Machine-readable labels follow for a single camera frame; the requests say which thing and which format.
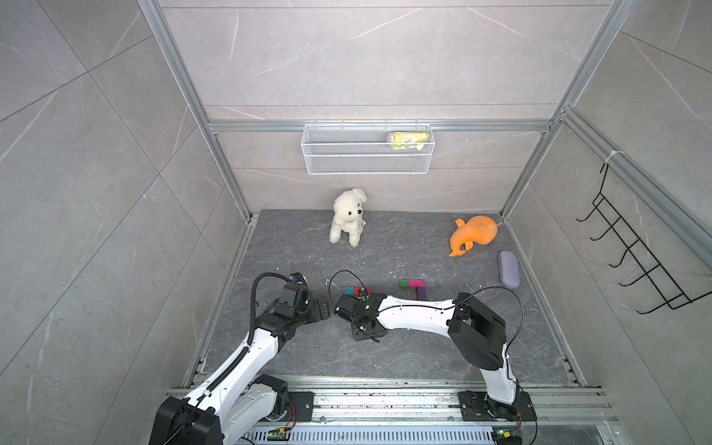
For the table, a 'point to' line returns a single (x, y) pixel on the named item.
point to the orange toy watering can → (477, 229)
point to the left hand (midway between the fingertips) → (317, 301)
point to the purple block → (422, 293)
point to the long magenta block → (413, 284)
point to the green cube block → (403, 284)
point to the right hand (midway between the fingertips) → (364, 332)
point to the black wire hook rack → (654, 273)
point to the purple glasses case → (509, 269)
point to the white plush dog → (348, 215)
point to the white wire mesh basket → (367, 149)
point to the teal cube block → (349, 290)
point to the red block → (367, 289)
